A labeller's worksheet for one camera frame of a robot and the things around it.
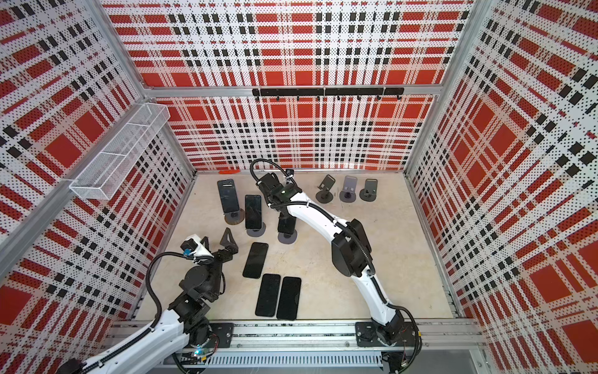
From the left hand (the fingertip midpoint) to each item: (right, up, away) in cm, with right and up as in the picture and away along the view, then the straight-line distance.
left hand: (220, 236), depth 78 cm
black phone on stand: (-4, +14, +18) cm, 23 cm away
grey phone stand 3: (+21, -4, +18) cm, 28 cm away
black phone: (+7, +7, +15) cm, 18 cm away
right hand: (+21, +12, +13) cm, 28 cm away
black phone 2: (+21, +2, +13) cm, 25 cm away
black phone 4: (+23, -23, +4) cm, 33 cm away
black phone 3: (+9, -12, +13) cm, 20 cm away
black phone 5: (+15, -22, +4) cm, 27 cm away
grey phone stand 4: (+58, +15, +30) cm, 67 cm away
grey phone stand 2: (+7, -2, +21) cm, 22 cm away
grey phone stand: (-4, +4, +25) cm, 25 cm away
